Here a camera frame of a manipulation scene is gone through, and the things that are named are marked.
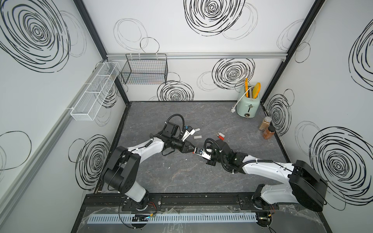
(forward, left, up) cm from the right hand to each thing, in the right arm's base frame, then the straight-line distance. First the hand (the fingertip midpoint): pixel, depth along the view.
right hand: (201, 151), depth 82 cm
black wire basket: (+48, +38, +23) cm, 65 cm away
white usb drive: (+21, +2, -9) cm, 22 cm away
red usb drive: (+15, -15, -10) cm, 23 cm away
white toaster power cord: (+39, -26, -7) cm, 47 cm away
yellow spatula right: (+41, -38, +11) cm, 57 cm away
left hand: (0, +4, +2) cm, 4 cm away
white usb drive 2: (+15, +2, -9) cm, 18 cm away
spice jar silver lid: (+22, -44, -3) cm, 49 cm away
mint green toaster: (+34, -33, +2) cm, 48 cm away
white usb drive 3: (+17, -15, -9) cm, 24 cm away
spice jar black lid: (+21, -49, -6) cm, 53 cm away
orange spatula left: (+43, -33, +8) cm, 55 cm away
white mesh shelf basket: (+18, +59, +25) cm, 66 cm away
